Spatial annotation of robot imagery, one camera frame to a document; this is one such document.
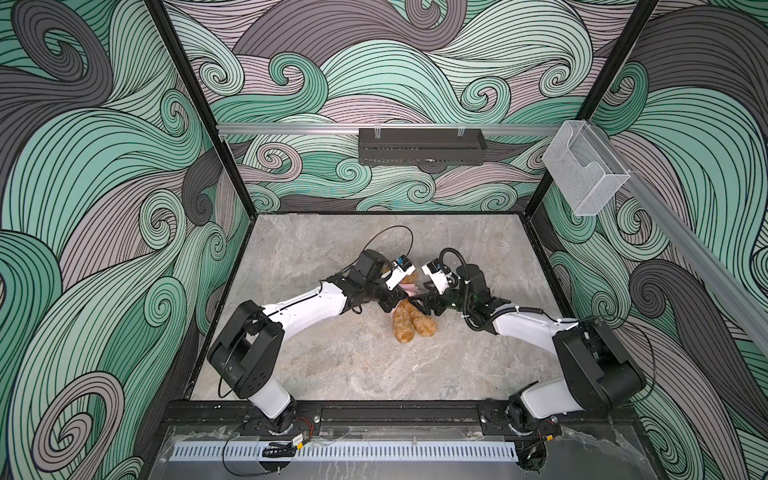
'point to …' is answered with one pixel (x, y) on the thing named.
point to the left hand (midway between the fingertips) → (406, 292)
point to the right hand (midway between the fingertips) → (418, 291)
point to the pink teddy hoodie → (410, 288)
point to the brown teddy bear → (409, 318)
